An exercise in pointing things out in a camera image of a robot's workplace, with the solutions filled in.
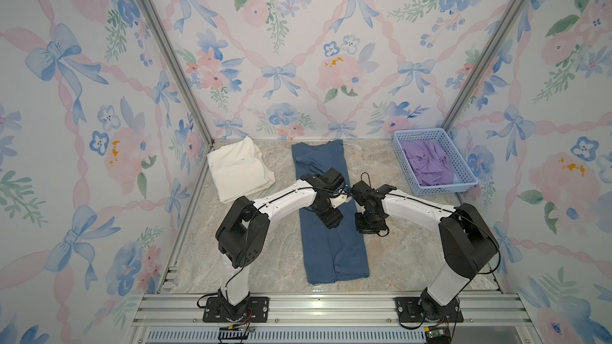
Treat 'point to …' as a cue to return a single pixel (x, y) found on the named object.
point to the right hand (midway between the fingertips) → (364, 230)
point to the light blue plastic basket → (464, 178)
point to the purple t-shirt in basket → (430, 164)
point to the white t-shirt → (239, 170)
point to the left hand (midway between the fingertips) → (334, 218)
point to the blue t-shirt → (331, 254)
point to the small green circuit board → (434, 333)
